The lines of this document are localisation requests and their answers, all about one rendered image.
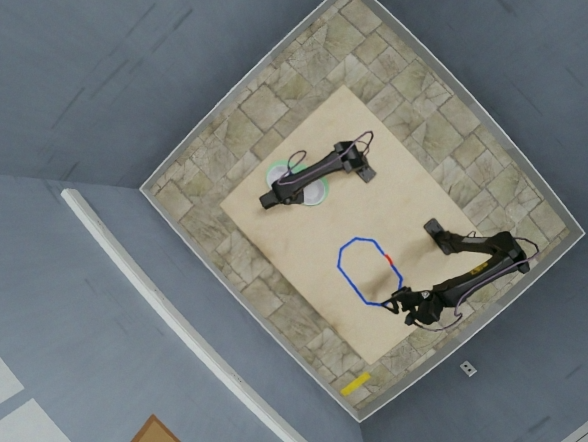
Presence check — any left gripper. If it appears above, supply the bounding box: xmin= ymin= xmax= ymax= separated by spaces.
xmin=380 ymin=286 xmax=420 ymax=325

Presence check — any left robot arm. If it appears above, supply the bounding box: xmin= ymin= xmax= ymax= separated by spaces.
xmin=415 ymin=218 xmax=530 ymax=325

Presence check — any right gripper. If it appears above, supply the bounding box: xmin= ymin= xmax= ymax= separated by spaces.
xmin=287 ymin=189 xmax=304 ymax=205

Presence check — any long green block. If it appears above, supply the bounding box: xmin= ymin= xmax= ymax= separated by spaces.
xmin=265 ymin=160 xmax=329 ymax=206

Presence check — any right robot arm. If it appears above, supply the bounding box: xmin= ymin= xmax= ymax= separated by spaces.
xmin=259 ymin=140 xmax=377 ymax=210

